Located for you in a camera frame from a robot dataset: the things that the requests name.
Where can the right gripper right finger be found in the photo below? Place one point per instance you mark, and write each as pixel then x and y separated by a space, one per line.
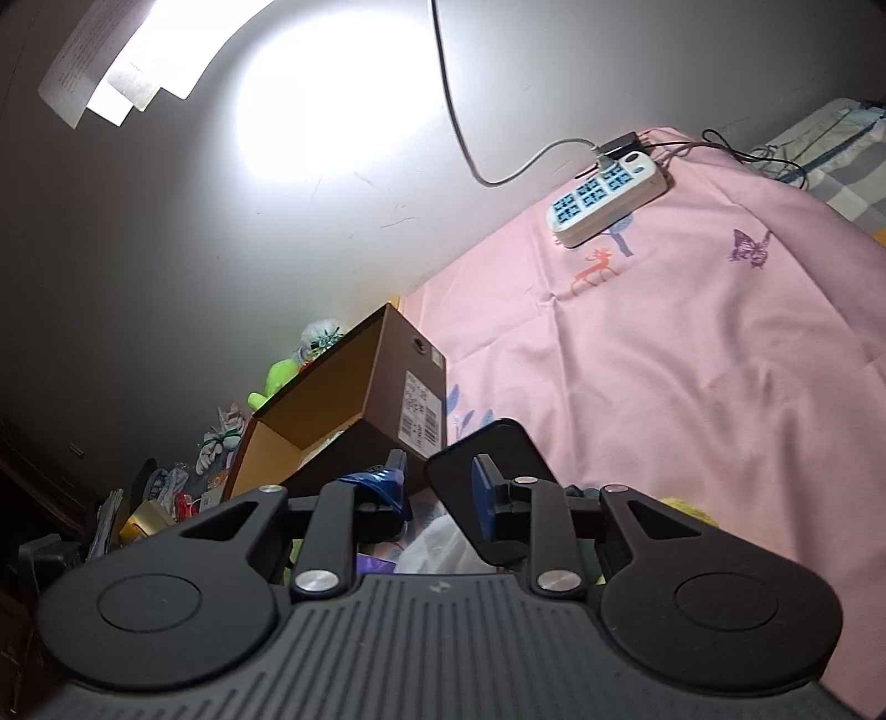
pixel 491 495

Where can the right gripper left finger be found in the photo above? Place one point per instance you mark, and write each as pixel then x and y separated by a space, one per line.
pixel 382 509

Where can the black phone on stand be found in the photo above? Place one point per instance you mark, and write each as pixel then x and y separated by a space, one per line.
pixel 449 474

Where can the brown cardboard shoe box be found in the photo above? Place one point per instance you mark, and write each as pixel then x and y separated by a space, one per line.
pixel 381 388

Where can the lime green plush toy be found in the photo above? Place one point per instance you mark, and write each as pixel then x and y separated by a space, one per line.
pixel 279 374

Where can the white fluffy plush toy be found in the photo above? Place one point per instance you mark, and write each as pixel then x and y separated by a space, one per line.
pixel 317 338

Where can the pink printed bed sheet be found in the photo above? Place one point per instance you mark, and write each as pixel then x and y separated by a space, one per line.
pixel 724 345

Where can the white power strip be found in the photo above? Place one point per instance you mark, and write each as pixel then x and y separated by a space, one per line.
pixel 604 198

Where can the black power adapter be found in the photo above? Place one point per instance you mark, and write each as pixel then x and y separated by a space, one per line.
pixel 622 146

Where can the plaid blanket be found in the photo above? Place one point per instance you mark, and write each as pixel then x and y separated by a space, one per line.
pixel 837 154

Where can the white papers on wall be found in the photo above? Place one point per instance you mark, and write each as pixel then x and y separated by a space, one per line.
pixel 122 54

